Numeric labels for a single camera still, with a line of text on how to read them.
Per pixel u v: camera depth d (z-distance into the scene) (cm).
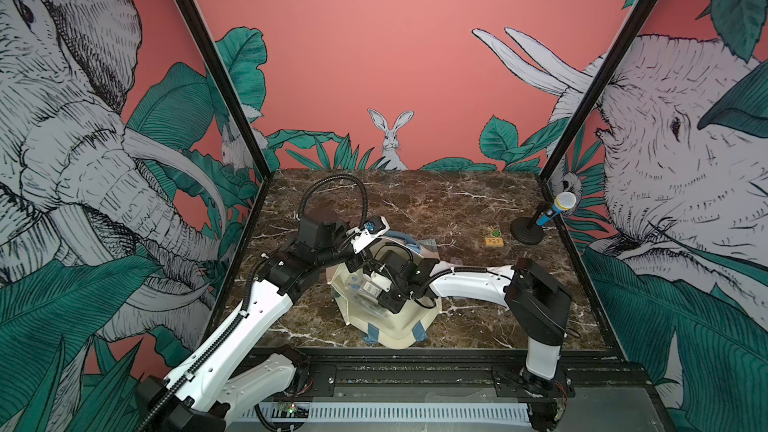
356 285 88
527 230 101
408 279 67
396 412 70
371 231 58
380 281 77
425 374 77
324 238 54
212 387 38
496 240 101
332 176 49
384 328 78
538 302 47
